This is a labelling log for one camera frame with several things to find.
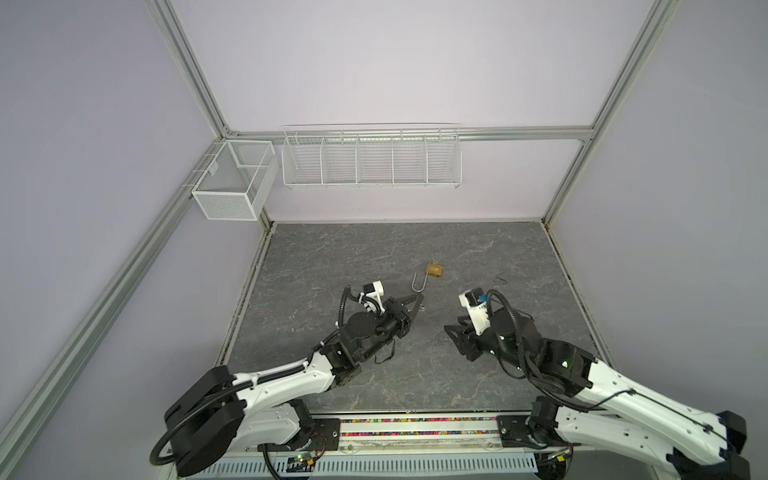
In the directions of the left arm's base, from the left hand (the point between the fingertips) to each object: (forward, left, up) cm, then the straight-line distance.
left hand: (428, 301), depth 70 cm
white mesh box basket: (+52, +59, -2) cm, 79 cm away
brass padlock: (+26, -7, -24) cm, 36 cm away
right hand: (-4, -6, -4) cm, 9 cm away
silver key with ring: (-1, +1, -2) cm, 2 cm away
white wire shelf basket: (+52, +12, +6) cm, 54 cm away
